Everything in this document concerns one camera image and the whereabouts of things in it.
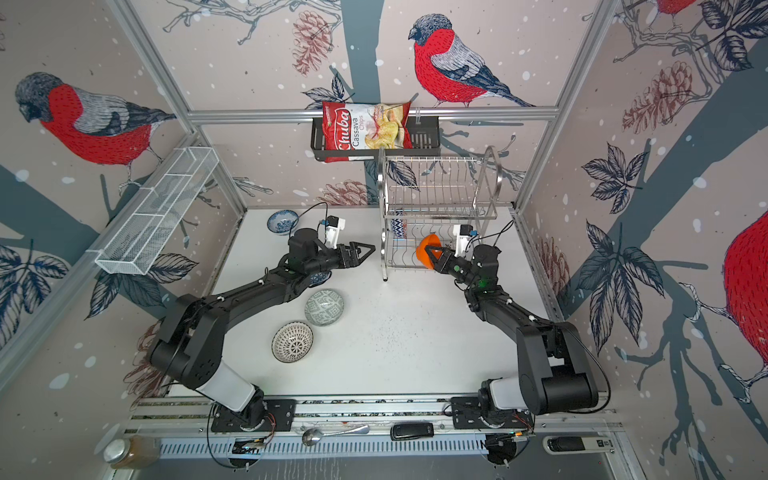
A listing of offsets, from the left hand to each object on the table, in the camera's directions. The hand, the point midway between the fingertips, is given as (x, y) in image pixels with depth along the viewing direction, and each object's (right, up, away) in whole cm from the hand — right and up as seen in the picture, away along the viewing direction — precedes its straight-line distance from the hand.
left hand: (367, 250), depth 82 cm
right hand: (+16, -1, +2) cm, 16 cm away
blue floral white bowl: (-36, +9, +32) cm, 49 cm away
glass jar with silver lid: (-49, -42, -19) cm, 67 cm away
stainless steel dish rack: (+19, +18, +28) cm, 38 cm away
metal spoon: (-13, -45, -10) cm, 48 cm away
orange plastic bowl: (+19, +3, +4) cm, 19 cm away
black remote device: (+11, -45, -8) cm, 47 cm away
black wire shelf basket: (+18, +35, +13) cm, 42 cm away
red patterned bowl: (+9, +7, +17) cm, 21 cm away
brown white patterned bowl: (-22, -27, +4) cm, 35 cm away
